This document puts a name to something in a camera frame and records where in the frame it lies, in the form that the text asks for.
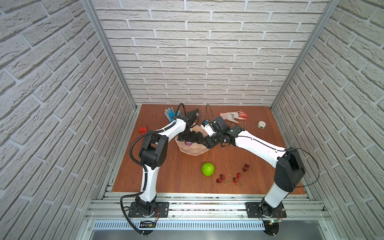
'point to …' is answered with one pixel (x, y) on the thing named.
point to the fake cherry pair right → (246, 166)
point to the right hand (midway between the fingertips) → (207, 138)
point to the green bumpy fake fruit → (208, 169)
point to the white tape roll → (261, 124)
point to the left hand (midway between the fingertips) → (190, 138)
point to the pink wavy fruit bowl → (196, 148)
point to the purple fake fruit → (188, 144)
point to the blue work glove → (170, 112)
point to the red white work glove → (237, 116)
